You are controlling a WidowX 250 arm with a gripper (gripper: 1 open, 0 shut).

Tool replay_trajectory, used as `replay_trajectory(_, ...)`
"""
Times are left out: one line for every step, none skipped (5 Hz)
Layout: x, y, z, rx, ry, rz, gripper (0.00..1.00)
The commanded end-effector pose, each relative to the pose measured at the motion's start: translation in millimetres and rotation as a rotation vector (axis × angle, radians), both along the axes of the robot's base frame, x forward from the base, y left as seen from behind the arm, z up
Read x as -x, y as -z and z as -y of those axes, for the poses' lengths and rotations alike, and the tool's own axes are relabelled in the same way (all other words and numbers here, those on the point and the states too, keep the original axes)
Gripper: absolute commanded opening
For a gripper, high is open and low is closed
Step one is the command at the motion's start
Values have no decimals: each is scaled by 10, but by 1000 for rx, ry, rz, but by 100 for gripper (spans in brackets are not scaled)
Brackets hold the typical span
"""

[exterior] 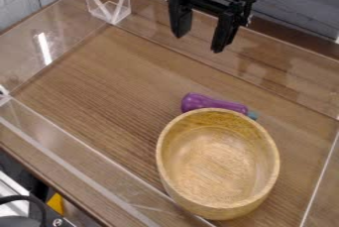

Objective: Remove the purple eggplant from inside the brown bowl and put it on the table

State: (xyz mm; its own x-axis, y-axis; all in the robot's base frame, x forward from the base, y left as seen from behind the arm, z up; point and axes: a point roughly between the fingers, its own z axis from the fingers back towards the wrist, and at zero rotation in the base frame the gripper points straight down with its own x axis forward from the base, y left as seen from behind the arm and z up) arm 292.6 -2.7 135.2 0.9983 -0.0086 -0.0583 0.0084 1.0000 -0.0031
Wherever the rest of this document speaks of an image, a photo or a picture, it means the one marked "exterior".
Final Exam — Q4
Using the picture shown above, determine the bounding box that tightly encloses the brown wooden bowl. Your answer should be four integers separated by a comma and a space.
155, 108, 280, 220

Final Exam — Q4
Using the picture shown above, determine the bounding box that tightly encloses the clear acrylic corner bracket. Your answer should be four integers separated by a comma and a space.
85, 0, 131, 25

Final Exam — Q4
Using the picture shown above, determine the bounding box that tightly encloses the clear acrylic front wall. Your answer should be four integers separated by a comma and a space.
0, 89, 216, 227

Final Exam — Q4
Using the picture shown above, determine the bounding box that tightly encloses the purple toy eggplant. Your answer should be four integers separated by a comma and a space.
181, 92, 257, 120

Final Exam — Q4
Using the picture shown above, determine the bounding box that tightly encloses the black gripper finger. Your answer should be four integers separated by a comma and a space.
211, 12, 240, 54
168, 0, 192, 38

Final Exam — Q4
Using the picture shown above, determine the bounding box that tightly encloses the yellow tag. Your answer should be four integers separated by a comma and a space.
48, 193, 65, 215

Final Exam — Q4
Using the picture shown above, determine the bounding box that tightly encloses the black cable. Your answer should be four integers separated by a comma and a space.
0, 194, 48, 227

